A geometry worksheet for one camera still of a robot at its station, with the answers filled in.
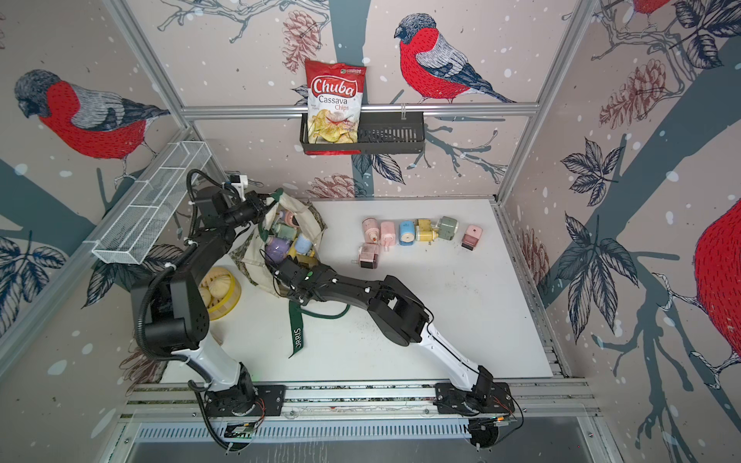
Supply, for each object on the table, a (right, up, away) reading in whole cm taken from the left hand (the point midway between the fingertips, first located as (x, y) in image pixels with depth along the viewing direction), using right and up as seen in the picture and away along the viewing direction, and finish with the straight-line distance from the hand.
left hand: (284, 190), depth 84 cm
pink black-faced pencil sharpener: (+25, -21, +14) cm, 36 cm away
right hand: (+3, -30, +9) cm, 32 cm away
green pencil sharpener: (+54, -12, +19) cm, 58 cm away
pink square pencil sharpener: (+62, -15, +18) cm, 66 cm away
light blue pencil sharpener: (+3, -17, +8) cm, 19 cm away
